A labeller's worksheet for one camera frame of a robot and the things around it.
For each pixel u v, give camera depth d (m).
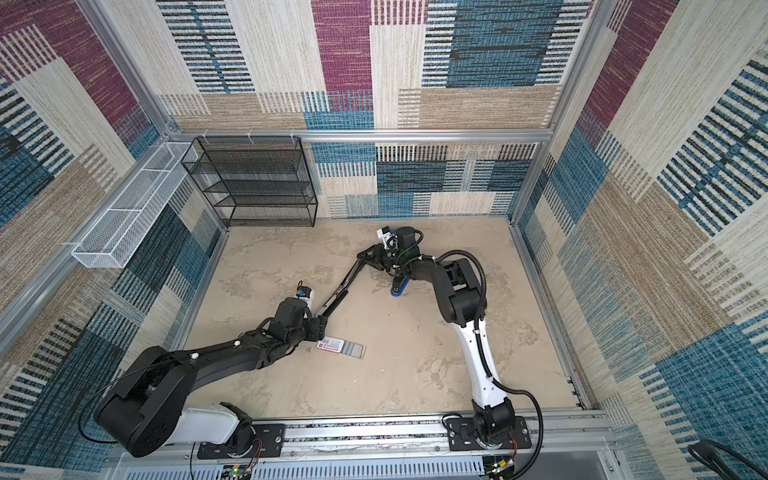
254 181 1.11
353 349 0.88
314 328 0.82
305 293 0.81
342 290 0.99
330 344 0.89
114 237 0.71
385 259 0.97
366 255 1.02
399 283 0.96
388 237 1.02
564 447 0.74
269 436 0.74
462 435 0.73
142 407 0.43
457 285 0.70
